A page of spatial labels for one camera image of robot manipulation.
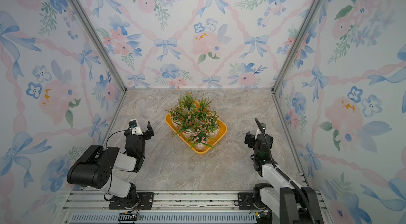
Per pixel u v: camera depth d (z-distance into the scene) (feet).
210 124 2.73
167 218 2.31
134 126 2.47
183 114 2.81
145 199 2.42
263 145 2.18
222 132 3.05
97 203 2.47
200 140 2.58
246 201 2.31
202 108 3.02
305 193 1.39
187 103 3.11
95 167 1.51
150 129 2.75
